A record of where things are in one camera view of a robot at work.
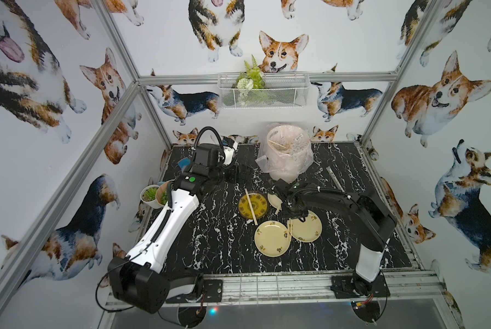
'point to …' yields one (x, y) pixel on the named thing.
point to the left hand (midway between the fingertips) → (244, 163)
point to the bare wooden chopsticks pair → (251, 207)
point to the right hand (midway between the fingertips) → (289, 214)
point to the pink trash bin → (286, 177)
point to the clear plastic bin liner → (288, 149)
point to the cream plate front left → (271, 238)
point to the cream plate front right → (309, 230)
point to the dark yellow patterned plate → (259, 205)
